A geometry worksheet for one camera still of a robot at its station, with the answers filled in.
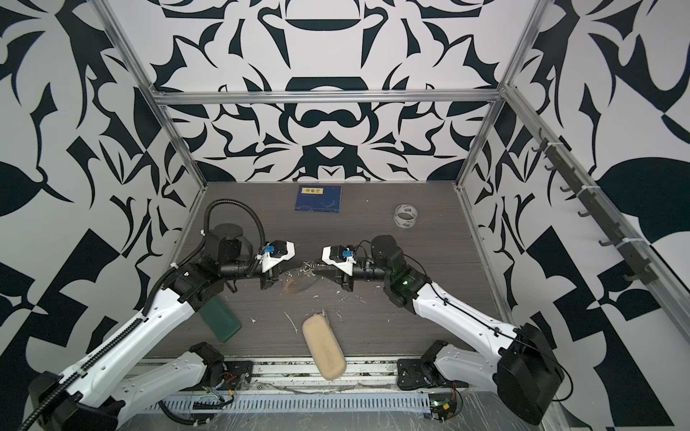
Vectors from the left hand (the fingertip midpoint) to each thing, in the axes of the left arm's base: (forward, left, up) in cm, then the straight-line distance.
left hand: (300, 254), depth 69 cm
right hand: (-3, -5, -1) cm, 5 cm away
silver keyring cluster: (-2, -2, -3) cm, 4 cm away
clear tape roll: (+30, -36, -25) cm, 54 cm away
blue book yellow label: (+42, -1, -26) cm, 49 cm away
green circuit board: (-31, -36, -27) cm, 54 cm away
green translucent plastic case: (-7, +27, -25) cm, 37 cm away
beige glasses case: (-17, -5, -22) cm, 28 cm away
